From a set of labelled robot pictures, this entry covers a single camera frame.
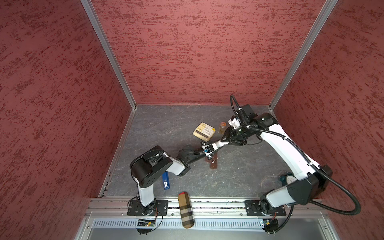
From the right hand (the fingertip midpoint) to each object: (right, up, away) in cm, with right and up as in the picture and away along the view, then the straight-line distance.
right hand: (224, 145), depth 73 cm
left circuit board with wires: (-39, -39, 0) cm, 55 cm away
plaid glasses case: (-19, -31, -2) cm, 37 cm away
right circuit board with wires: (+23, -40, -1) cm, 46 cm away
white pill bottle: (-2, 0, +2) cm, 3 cm away
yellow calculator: (-8, +4, +30) cm, 32 cm away
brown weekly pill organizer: (-3, -13, +17) cm, 22 cm away
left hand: (-1, 0, +7) cm, 7 cm away
